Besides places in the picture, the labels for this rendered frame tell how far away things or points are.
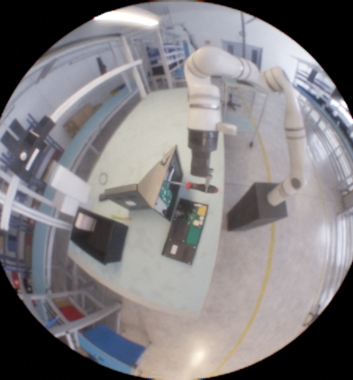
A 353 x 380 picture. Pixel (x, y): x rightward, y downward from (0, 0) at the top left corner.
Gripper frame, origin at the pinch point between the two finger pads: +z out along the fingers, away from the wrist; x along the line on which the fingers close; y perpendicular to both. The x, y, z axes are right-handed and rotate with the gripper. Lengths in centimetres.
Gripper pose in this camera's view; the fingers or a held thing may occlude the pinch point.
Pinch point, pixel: (206, 191)
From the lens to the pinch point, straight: 36.6
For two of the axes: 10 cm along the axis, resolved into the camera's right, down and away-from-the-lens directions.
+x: -3.2, 5.6, -7.6
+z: 0.1, 8.1, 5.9
